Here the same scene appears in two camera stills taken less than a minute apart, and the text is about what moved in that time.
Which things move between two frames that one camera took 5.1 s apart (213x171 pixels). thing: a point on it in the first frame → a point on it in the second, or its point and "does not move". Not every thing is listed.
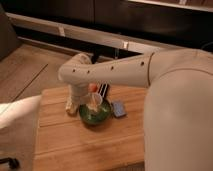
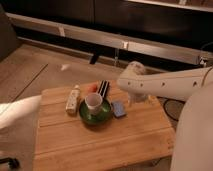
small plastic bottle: (71, 108) does not move
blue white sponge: (119, 109) does not move
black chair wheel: (13, 162) does not move
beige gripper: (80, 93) → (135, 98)
